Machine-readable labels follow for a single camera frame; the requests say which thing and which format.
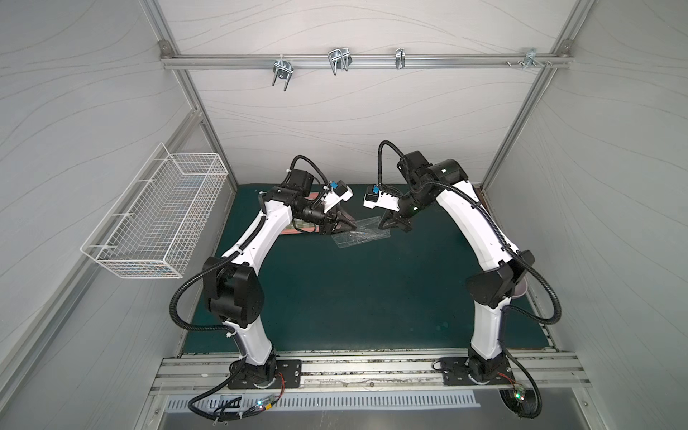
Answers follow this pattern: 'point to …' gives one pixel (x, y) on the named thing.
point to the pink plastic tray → (305, 230)
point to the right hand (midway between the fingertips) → (382, 222)
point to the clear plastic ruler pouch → (367, 230)
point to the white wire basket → (150, 221)
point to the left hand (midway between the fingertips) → (353, 224)
